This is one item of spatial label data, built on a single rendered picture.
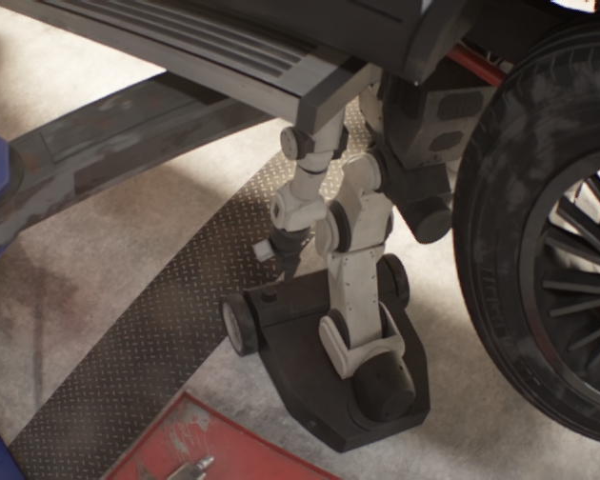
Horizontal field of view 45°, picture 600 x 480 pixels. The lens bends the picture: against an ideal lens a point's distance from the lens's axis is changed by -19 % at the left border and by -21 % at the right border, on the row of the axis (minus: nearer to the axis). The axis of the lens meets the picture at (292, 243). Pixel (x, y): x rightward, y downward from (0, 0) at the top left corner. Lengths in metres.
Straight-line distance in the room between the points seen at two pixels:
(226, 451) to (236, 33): 0.86
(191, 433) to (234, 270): 1.36
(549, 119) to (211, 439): 1.05
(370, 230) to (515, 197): 1.31
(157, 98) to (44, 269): 1.86
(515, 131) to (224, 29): 0.49
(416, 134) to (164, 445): 0.83
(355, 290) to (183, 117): 1.32
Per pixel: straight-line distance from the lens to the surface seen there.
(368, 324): 2.54
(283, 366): 2.63
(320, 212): 2.15
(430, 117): 1.73
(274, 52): 1.19
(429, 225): 1.97
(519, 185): 1.05
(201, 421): 1.73
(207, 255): 3.03
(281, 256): 2.27
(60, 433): 2.64
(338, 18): 1.06
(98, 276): 3.03
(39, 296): 3.01
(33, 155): 1.24
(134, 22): 1.28
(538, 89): 0.96
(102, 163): 1.23
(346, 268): 2.45
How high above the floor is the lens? 2.38
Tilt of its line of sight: 49 degrees down
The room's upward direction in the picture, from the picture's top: 8 degrees clockwise
